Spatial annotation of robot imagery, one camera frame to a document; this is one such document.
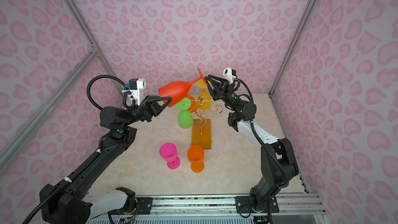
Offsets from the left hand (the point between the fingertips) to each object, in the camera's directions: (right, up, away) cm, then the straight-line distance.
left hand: (170, 100), depth 53 cm
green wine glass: (+2, -8, +24) cm, 26 cm away
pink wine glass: (-6, -25, +25) cm, 36 cm away
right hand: (+13, +7, +4) cm, 15 cm away
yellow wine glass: (+12, +1, +22) cm, 25 cm away
